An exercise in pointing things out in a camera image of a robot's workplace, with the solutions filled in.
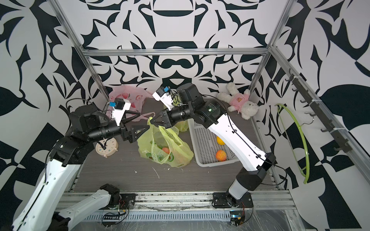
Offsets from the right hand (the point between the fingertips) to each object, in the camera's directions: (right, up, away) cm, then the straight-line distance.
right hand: (151, 120), depth 57 cm
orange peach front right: (+34, -22, +27) cm, 48 cm away
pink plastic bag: (-27, +16, +60) cm, 67 cm away
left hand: (-4, +1, +2) cm, 5 cm away
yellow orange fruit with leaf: (+35, -15, +35) cm, 52 cm away
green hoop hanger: (+63, -23, +3) cm, 67 cm away
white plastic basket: (+26, -19, +37) cm, 49 cm away
